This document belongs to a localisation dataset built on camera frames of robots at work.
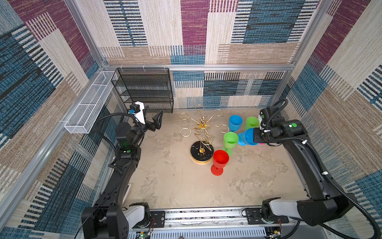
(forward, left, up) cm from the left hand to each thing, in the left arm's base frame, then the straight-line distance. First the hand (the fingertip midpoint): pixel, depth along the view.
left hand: (155, 106), depth 70 cm
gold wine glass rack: (-4, -23, -36) cm, 42 cm away
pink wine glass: (-13, -50, -12) cm, 53 cm away
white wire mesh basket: (-4, +34, -4) cm, 34 cm away
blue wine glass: (+8, -44, -23) cm, 50 cm away
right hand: (-10, -50, -13) cm, 53 cm away
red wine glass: (-13, -33, -27) cm, 44 cm away
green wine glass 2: (-2, -40, -27) cm, 48 cm away
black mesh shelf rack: (+39, +11, -17) cm, 44 cm away
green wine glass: (+8, -53, -21) cm, 58 cm away
